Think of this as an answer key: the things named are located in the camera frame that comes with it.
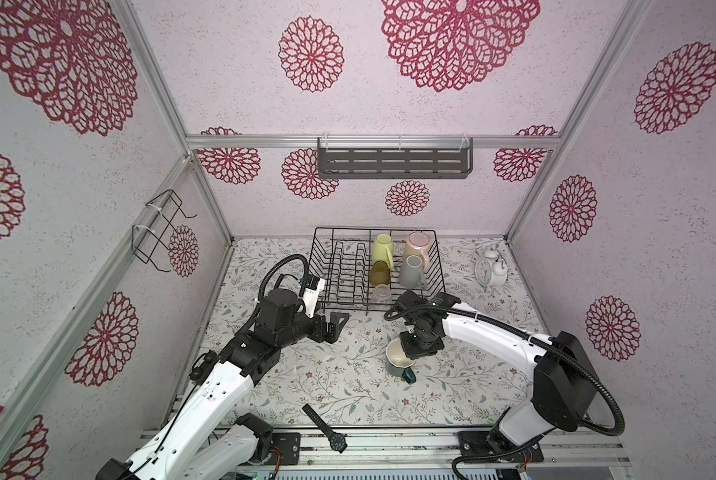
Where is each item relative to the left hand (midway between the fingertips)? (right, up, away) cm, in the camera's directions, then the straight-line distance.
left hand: (333, 316), depth 75 cm
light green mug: (+15, +18, +29) cm, 37 cm away
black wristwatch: (+1, -31, 0) cm, 31 cm away
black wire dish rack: (+1, +16, +41) cm, 44 cm away
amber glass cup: (+14, +10, +26) cm, 31 cm away
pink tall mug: (+27, +20, +26) cm, 42 cm away
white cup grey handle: (+24, +10, +23) cm, 35 cm away
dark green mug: (+18, -16, +13) cm, 27 cm away
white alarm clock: (+50, +11, +23) cm, 56 cm away
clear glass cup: (+14, +4, +24) cm, 28 cm away
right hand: (+21, -11, +8) cm, 25 cm away
